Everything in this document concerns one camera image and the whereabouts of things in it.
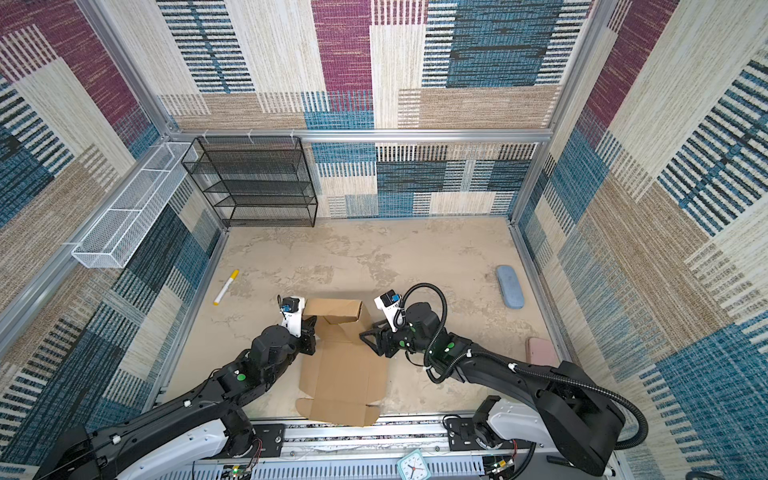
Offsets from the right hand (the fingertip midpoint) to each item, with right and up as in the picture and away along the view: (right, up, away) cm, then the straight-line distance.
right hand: (369, 335), depth 79 cm
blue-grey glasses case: (+45, +10, +20) cm, 50 cm away
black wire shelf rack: (-43, +47, +32) cm, 71 cm away
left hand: (-14, +5, +1) cm, 15 cm away
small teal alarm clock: (+11, -27, -10) cm, 30 cm away
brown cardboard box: (-7, -13, +2) cm, 15 cm away
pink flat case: (+50, -8, +10) cm, 52 cm away
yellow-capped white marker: (-48, +13, +26) cm, 57 cm away
